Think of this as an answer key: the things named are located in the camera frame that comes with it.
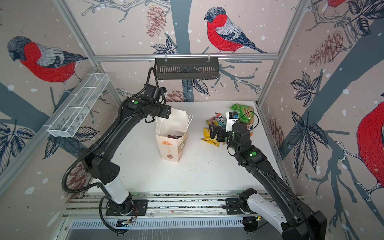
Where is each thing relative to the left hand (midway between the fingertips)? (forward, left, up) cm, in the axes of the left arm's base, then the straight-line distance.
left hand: (164, 109), depth 79 cm
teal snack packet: (+7, -35, -20) cm, 41 cm away
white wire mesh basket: (-7, +45, +2) cm, 46 cm away
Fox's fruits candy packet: (+11, -30, -25) cm, 40 cm away
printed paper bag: (+2, 0, -26) cm, 26 cm away
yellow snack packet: (0, -24, -26) cm, 35 cm away
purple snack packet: (-1, -2, -25) cm, 26 cm away
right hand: (-11, -27, -2) cm, 29 cm away
